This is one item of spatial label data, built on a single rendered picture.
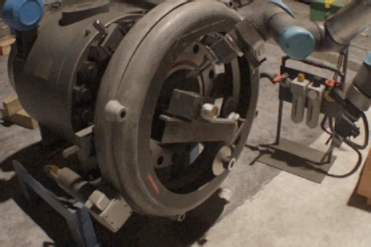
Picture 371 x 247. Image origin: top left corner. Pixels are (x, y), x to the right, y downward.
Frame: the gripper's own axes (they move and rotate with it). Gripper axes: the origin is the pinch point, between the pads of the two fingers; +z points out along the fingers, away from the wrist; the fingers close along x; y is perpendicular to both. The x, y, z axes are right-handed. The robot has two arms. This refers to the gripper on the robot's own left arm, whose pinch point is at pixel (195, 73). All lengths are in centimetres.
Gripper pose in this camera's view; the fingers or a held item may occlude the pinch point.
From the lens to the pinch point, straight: 108.6
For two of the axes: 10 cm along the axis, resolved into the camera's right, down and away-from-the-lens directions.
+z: -7.8, 5.8, 2.4
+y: -5.8, -8.1, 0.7
